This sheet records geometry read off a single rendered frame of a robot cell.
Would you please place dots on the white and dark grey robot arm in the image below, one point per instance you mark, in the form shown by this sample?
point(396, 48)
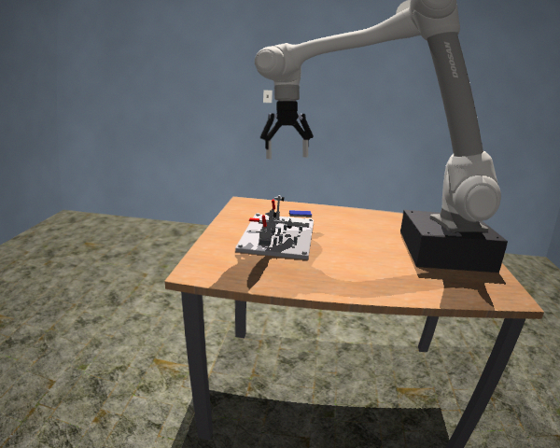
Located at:
point(472, 183)

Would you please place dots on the blue rectangular block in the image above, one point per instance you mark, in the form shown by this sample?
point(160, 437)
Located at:
point(295, 213)

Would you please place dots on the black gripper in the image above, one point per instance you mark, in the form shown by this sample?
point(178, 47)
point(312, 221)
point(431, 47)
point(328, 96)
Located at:
point(286, 115)

